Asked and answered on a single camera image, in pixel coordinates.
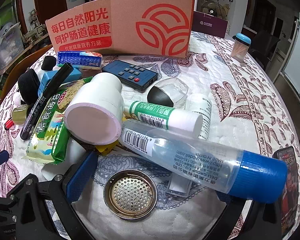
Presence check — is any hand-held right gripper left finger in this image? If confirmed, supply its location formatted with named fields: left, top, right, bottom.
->
left=0, top=151, right=99, bottom=240

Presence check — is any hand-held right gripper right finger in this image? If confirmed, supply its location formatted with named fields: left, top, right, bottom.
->
left=216, top=191, right=278, bottom=240

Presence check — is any silver object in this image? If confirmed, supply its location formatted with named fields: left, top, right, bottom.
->
left=64, top=72, right=124, bottom=145

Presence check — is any black marker pen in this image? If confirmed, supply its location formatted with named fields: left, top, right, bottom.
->
left=20, top=63, right=74, bottom=140

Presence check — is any clear glue bottle blue cap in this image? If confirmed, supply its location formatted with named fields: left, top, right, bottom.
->
left=119, top=119, right=288, bottom=204

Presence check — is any printed cardboard box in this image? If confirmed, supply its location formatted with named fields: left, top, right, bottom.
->
left=45, top=0, right=195, bottom=59

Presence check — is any yellow plastic piece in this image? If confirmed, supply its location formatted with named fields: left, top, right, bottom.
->
left=96, top=142, right=118, bottom=155

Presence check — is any olive tape roll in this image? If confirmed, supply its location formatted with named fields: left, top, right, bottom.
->
left=11, top=105, right=32, bottom=125

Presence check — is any round metal sink strainer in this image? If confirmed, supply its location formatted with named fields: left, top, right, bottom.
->
left=104, top=169, right=158, bottom=222

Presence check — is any green snack packet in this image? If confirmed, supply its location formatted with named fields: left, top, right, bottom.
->
left=22, top=76, right=95, bottom=164

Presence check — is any smartphone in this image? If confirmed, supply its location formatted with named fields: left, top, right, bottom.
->
left=272, top=146, right=299, bottom=230

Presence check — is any black foam pad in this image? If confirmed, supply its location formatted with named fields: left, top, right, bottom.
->
left=17, top=68, right=42, bottom=105

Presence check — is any small clear plastic box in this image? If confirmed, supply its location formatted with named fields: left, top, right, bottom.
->
left=165, top=172, right=193, bottom=197

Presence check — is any wooden chair backrest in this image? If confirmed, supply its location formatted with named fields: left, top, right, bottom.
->
left=0, top=44, right=53, bottom=103

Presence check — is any blue plastic box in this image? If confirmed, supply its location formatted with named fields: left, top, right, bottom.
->
left=37, top=67, right=82, bottom=95

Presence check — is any green and white glue stick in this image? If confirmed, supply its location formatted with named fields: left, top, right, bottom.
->
left=123, top=100, right=203, bottom=138

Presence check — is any black foam cylinder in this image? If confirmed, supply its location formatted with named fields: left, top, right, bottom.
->
left=41, top=56, right=57, bottom=71

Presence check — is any clear case with black sponge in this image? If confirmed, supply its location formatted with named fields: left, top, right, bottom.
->
left=147, top=77, right=189, bottom=107

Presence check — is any clear plastic storage box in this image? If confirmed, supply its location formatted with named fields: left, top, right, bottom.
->
left=0, top=22, right=24, bottom=63

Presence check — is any dark blue remote control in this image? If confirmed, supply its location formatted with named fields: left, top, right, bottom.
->
left=102, top=60, right=158, bottom=93

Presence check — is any blue and white tissue packet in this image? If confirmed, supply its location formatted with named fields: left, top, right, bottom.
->
left=57, top=51, right=103, bottom=70

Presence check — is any small white bottle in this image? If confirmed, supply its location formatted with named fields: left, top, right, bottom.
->
left=185, top=94, right=212, bottom=140

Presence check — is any printed quilted tablecloth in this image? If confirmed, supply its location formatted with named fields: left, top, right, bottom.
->
left=0, top=31, right=300, bottom=240

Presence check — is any cluttered wooden desk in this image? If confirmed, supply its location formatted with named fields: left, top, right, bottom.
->
left=22, top=24, right=53, bottom=49

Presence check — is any whiteboard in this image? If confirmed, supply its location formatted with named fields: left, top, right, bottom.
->
left=272, top=12, right=300, bottom=105

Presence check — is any brown wooden door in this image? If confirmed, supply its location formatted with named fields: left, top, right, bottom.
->
left=34, top=0, right=68, bottom=25

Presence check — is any toothpick holder with blue lid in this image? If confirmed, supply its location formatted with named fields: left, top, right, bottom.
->
left=231, top=33, right=252, bottom=61

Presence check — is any black office chair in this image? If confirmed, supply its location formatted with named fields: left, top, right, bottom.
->
left=234, top=34, right=280, bottom=65

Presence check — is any purple box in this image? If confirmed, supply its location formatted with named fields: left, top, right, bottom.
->
left=191, top=11, right=228, bottom=38

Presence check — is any standing fan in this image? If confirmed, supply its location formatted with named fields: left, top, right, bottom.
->
left=200, top=1, right=227, bottom=20

